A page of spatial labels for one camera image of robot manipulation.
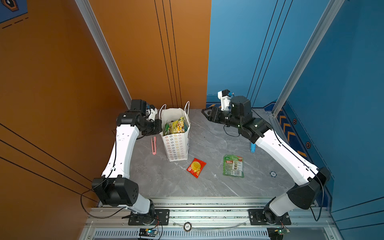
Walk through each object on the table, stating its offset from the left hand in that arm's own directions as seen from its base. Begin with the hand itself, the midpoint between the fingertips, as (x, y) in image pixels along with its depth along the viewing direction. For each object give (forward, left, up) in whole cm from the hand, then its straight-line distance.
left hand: (162, 127), depth 78 cm
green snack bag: (+6, -1, -7) cm, 9 cm away
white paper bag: (-6, -7, -8) cm, 12 cm away
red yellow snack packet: (-11, -18, -24) cm, 32 cm away
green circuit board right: (-42, -57, -27) cm, 76 cm away
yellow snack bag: (+1, -8, -1) cm, 8 cm away
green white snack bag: (-9, -41, -25) cm, 49 cm away
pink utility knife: (+4, +10, -25) cm, 27 cm away
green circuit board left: (-43, +4, -27) cm, 51 cm away
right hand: (0, -21, +12) cm, 24 cm away
